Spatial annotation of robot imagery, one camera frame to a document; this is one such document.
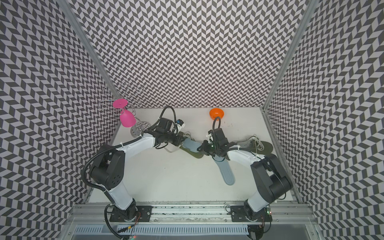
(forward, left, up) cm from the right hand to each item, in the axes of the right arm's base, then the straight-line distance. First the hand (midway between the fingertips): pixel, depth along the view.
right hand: (197, 151), depth 86 cm
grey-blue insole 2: (-7, -16, -8) cm, 20 cm away
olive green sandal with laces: (+1, +2, -6) cm, 6 cm away
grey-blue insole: (+5, +3, 0) cm, 6 cm away
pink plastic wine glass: (+16, +41, +12) cm, 46 cm away
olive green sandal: (+5, -34, 0) cm, 35 cm away
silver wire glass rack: (+21, +41, -5) cm, 47 cm away
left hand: (+8, +8, 0) cm, 12 cm away
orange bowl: (+35, -14, -4) cm, 38 cm away
